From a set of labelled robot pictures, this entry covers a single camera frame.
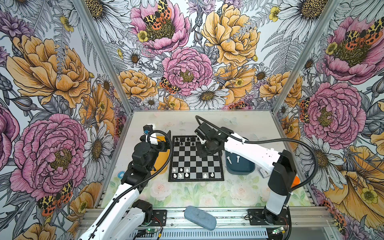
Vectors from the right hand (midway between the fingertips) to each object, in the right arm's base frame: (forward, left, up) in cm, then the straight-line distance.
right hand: (202, 157), depth 81 cm
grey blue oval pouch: (-27, 0, -11) cm, 29 cm away
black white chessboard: (+2, +10, -13) cm, 16 cm away
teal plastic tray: (+1, -22, -14) cm, 26 cm away
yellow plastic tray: (+5, +24, -10) cm, 26 cm away
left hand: (+6, +20, +13) cm, 24 cm away
